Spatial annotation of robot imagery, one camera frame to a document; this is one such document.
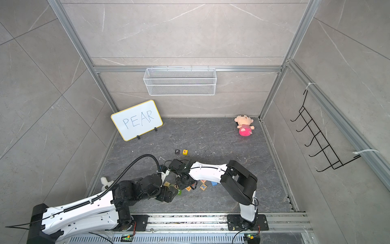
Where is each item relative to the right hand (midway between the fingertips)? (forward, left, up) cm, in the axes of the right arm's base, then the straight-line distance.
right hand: (185, 184), depth 86 cm
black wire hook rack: (+3, -64, +30) cm, 71 cm away
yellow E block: (+21, +1, +2) cm, 21 cm away
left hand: (-6, +4, +12) cm, 14 cm away
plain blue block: (0, -17, 0) cm, 17 cm away
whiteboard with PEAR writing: (+40, +33, +13) cm, 53 cm away
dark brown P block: (+21, +6, +2) cm, 22 cm away
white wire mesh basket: (+58, +3, +31) cm, 66 cm away
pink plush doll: (+44, -43, +5) cm, 62 cm away
